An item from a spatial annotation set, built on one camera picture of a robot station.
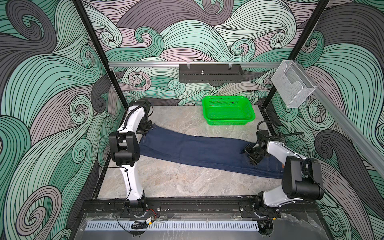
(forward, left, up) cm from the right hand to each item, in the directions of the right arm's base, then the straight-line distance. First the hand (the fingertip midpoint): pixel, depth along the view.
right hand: (244, 155), depth 91 cm
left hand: (+10, +62, +10) cm, 63 cm away
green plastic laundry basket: (+39, +4, -1) cm, 39 cm away
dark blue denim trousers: (+4, +23, -2) cm, 23 cm away
